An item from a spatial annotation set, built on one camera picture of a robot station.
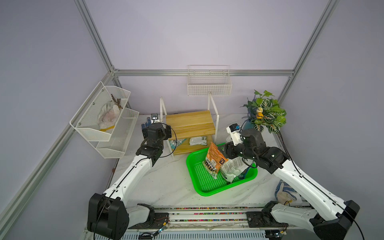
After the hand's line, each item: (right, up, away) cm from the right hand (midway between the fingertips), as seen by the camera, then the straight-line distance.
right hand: (223, 148), depth 73 cm
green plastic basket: (-9, -22, +13) cm, 27 cm away
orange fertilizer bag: (-4, -8, +10) cm, 14 cm away
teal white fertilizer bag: (-28, +1, +20) cm, 35 cm away
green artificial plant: (+23, +19, +5) cm, 30 cm away
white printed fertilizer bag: (+5, -10, +3) cm, 12 cm away
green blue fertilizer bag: (+14, -17, +12) cm, 25 cm away
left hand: (-35, +11, +8) cm, 38 cm away
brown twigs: (-60, +25, +13) cm, 66 cm away
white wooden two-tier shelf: (-16, +8, +11) cm, 21 cm away
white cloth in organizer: (-61, +17, +5) cm, 63 cm away
